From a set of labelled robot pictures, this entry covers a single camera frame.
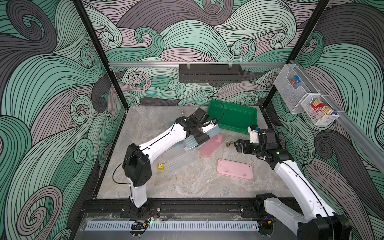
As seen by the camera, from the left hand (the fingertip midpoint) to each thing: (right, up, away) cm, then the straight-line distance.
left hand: (203, 129), depth 83 cm
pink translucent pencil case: (+7, -12, +17) cm, 22 cm away
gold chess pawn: (+19, -11, +14) cm, 26 cm away
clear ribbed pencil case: (-17, -22, +5) cm, 28 cm away
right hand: (+23, -8, -2) cm, 24 cm away
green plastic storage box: (+27, +7, +31) cm, 42 cm away
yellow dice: (-24, -22, +3) cm, 33 cm away
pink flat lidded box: (+18, -23, +3) cm, 30 cm away
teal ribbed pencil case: (-7, -7, -1) cm, 10 cm away
